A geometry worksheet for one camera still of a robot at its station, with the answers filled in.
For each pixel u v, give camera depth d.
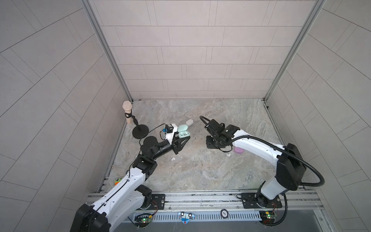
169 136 0.61
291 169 0.43
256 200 0.63
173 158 0.85
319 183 0.40
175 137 0.68
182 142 0.66
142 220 0.65
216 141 0.60
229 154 0.87
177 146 0.62
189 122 1.01
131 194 0.59
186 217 0.66
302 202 0.71
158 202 0.71
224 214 0.68
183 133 0.68
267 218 0.68
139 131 0.96
